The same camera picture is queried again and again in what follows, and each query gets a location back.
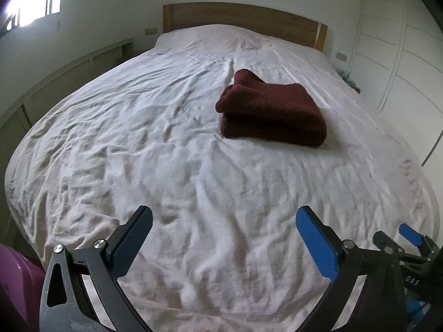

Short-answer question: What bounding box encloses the bright window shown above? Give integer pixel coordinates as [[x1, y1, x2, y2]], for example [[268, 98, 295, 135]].
[[1, 0, 61, 34]]

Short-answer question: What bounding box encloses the white bed sheet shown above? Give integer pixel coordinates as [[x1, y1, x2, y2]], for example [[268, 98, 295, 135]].
[[4, 25, 440, 331]]

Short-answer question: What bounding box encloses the bedside table with items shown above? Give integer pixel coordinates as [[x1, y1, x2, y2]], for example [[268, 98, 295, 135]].
[[337, 70, 361, 94]]

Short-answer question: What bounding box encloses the dark red knitted sweater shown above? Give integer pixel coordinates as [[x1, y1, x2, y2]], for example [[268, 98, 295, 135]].
[[215, 69, 327, 148]]

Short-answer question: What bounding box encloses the low white cabinet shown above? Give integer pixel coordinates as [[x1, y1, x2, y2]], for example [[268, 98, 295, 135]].
[[0, 37, 135, 153]]

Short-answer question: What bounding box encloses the magenta plastic bin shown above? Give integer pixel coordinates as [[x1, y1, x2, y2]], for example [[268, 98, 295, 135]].
[[1, 244, 45, 331]]

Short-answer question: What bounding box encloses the beige wall socket left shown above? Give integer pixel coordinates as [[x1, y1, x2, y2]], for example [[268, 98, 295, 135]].
[[144, 28, 158, 35]]

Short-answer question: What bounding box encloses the wooden headboard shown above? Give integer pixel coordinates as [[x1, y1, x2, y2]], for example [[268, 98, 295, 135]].
[[163, 2, 328, 52]]

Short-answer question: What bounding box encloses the beige wall socket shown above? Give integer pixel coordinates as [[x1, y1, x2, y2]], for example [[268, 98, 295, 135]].
[[336, 52, 348, 61], [144, 28, 158, 35]]

